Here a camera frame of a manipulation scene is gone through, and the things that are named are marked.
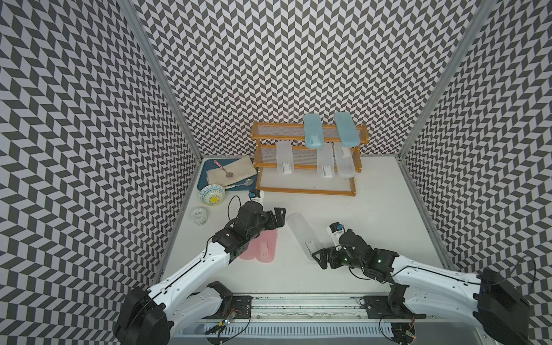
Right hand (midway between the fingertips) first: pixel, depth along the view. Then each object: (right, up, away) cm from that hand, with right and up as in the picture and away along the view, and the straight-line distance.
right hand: (323, 256), depth 80 cm
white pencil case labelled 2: (-15, +39, +16) cm, 45 cm away
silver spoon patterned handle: (-34, +27, +25) cm, 50 cm away
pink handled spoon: (-44, +31, +29) cm, 61 cm away
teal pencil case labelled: (-3, +49, +7) cm, 50 cm away
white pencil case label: (+13, +37, +16) cm, 43 cm away
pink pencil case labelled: (-22, +3, +5) cm, 23 cm away
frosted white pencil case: (+3, +37, +14) cm, 40 cm away
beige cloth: (-38, +34, +31) cm, 59 cm away
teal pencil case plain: (+12, +50, +9) cm, 52 cm away
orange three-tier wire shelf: (-5, +28, +27) cm, 40 cm away
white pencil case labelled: (-7, +5, +13) cm, 15 cm away
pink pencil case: (-28, +1, +4) cm, 28 cm away
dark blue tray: (-56, +37, +35) cm, 76 cm away
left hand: (-18, +16, 0) cm, 24 cm away
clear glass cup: (-51, +14, +10) cm, 54 cm away
